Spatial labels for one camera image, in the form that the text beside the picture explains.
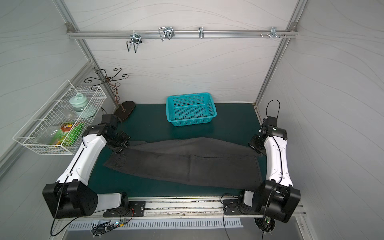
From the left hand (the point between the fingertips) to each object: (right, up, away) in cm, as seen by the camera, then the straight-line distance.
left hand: (131, 143), depth 80 cm
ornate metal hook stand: (-19, +39, +13) cm, 45 cm away
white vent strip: (+16, -36, -10) cm, 41 cm away
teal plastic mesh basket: (+31, +21, +39) cm, 54 cm away
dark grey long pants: (+36, -12, +9) cm, 39 cm away
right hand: (+68, -2, -1) cm, 68 cm away
